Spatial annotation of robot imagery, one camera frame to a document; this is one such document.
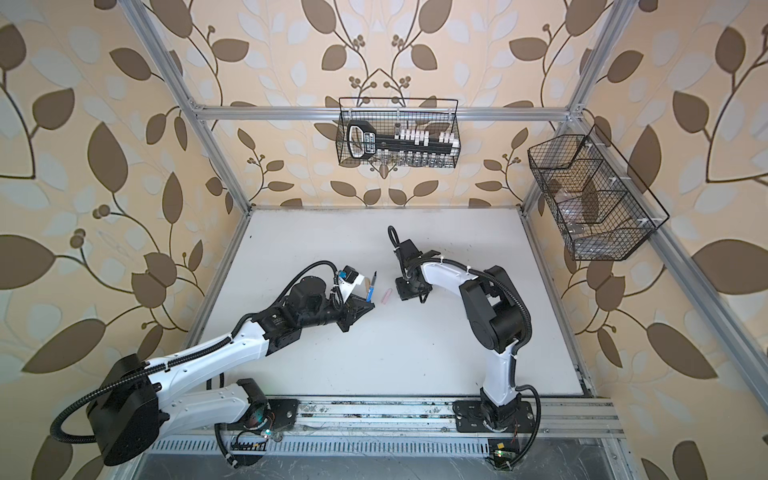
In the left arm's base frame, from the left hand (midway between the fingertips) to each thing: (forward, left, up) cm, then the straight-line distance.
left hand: (373, 303), depth 76 cm
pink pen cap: (+11, -3, -17) cm, 21 cm away
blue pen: (+2, +1, +2) cm, 3 cm away
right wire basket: (+19, -57, +17) cm, 62 cm away
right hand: (+12, -10, -16) cm, 22 cm away
